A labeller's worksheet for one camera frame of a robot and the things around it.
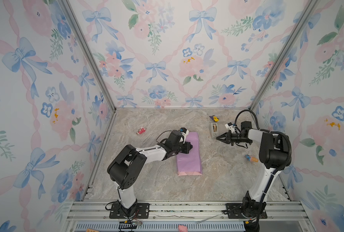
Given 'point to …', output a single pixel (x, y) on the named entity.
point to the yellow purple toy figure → (214, 118)
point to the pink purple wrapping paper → (190, 164)
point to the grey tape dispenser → (214, 134)
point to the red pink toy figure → (141, 131)
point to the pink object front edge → (182, 228)
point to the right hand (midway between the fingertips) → (217, 138)
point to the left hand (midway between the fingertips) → (194, 146)
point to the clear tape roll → (215, 127)
